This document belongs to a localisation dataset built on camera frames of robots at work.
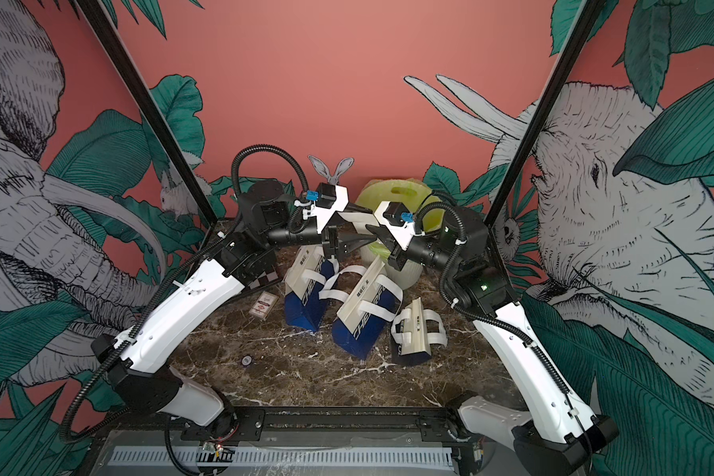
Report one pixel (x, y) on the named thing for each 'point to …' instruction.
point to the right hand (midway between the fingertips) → (367, 220)
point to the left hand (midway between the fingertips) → (372, 221)
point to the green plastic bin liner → (408, 192)
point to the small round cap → (246, 360)
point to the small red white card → (263, 304)
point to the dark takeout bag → (414, 333)
